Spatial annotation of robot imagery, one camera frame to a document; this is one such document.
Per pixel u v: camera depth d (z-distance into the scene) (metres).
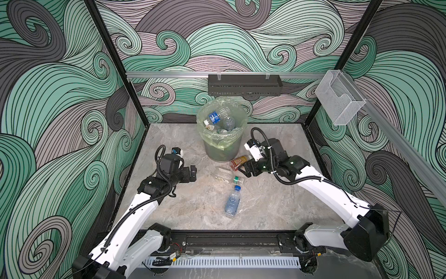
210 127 0.93
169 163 0.56
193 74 0.95
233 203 0.80
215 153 1.00
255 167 0.67
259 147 0.67
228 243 0.75
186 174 0.68
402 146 0.59
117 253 0.39
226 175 0.93
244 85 0.96
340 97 0.78
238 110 0.92
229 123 0.92
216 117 0.92
